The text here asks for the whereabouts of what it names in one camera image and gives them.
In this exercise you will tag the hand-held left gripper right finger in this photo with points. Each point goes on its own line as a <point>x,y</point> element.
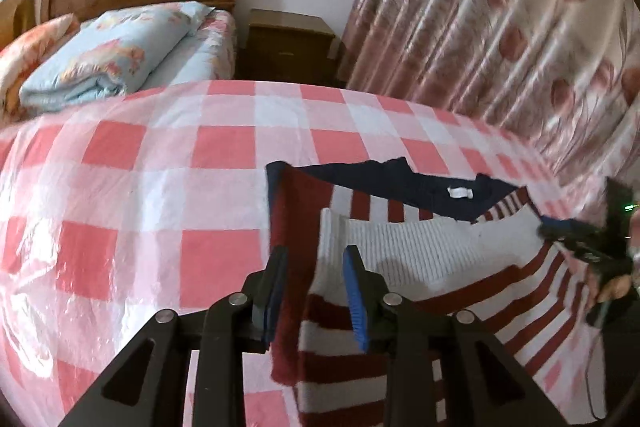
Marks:
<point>356,302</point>

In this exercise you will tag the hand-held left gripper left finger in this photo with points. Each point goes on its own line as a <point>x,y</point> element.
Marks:
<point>275,302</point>

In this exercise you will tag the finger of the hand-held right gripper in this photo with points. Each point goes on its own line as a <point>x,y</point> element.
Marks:
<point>567,232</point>

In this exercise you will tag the red white striped sweater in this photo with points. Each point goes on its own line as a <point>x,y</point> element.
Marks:
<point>440,267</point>

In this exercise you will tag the person's right hand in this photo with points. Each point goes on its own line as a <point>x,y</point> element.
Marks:
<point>616,289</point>

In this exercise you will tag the pink checked bed sheet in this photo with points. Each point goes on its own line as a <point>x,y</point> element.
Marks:
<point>150,187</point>

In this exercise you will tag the pink floral curtain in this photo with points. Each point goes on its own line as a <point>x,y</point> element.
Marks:
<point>500,32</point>

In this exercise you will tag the wooden nightstand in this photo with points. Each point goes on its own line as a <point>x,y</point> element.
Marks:
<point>287,44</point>

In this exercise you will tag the blue floral folded quilt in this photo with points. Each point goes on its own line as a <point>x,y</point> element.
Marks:
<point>110,52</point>

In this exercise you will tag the orange floral pillow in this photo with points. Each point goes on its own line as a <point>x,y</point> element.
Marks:
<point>30,57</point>

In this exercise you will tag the small wooden headboard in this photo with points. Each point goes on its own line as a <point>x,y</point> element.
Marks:
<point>17,17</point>

